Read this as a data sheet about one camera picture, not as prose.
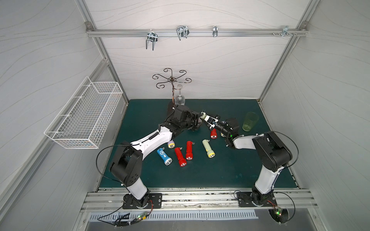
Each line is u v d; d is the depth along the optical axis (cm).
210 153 88
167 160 84
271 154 50
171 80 90
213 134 96
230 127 71
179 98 91
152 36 78
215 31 78
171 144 91
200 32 79
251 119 98
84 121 69
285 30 77
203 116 82
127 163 45
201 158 89
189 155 88
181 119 66
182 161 85
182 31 77
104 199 75
